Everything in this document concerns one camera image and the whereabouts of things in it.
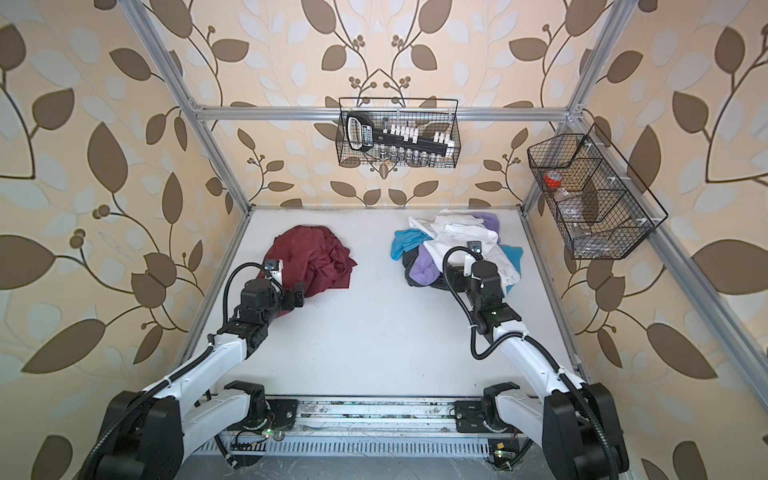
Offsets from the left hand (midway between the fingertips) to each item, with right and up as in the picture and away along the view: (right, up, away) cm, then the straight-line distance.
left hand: (289, 279), depth 87 cm
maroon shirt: (+5, +6, +7) cm, 11 cm away
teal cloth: (+35, +12, +18) cm, 41 cm away
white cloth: (+49, +15, +8) cm, 52 cm away
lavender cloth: (+40, +2, +5) cm, 41 cm away
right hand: (+51, +4, -2) cm, 52 cm away
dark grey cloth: (+44, -2, +4) cm, 44 cm away
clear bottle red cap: (+80, +19, -8) cm, 82 cm away
